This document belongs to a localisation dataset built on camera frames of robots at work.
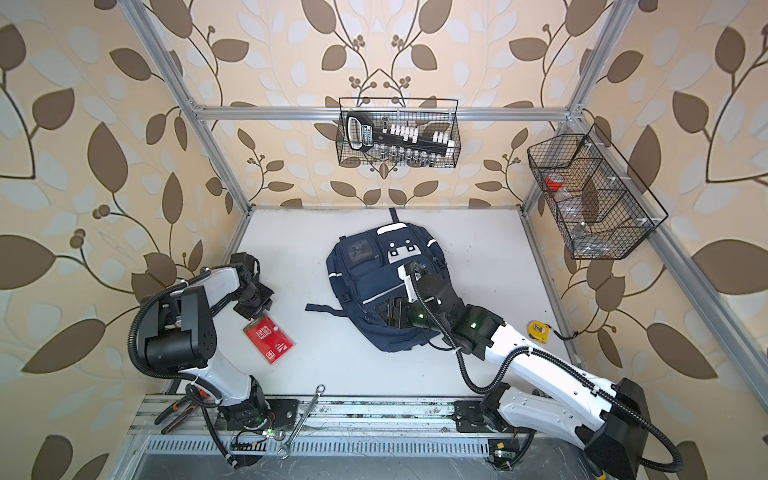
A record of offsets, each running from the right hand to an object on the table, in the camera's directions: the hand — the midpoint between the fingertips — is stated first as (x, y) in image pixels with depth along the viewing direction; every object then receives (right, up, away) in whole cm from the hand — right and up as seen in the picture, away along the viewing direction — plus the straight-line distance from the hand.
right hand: (383, 310), depth 71 cm
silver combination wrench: (-17, -23, +8) cm, 30 cm away
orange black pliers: (-47, -22, +2) cm, 52 cm away
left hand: (-37, -3, +23) cm, 43 cm away
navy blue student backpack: (+3, +5, +22) cm, 23 cm away
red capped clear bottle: (+47, +32, +10) cm, 58 cm away
